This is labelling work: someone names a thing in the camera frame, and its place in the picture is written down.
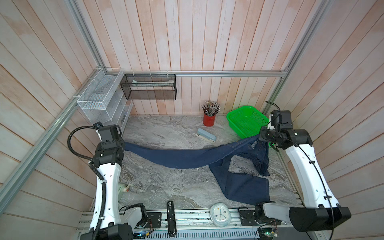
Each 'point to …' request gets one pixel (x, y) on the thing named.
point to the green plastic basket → (246, 121)
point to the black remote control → (171, 219)
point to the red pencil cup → (210, 109)
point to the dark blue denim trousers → (240, 166)
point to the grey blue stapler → (206, 135)
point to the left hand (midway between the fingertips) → (112, 142)
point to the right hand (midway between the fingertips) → (264, 131)
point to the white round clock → (220, 214)
